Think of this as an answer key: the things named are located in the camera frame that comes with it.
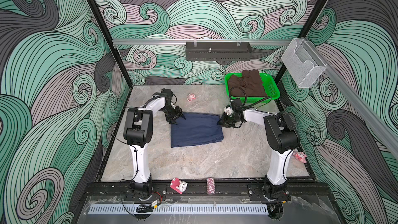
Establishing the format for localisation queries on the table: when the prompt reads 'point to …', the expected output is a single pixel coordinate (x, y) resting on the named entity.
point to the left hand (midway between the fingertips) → (182, 118)
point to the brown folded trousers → (250, 85)
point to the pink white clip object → (179, 185)
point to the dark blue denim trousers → (196, 128)
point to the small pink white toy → (190, 97)
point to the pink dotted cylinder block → (210, 183)
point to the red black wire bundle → (146, 209)
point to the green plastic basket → (270, 84)
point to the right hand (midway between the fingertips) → (218, 123)
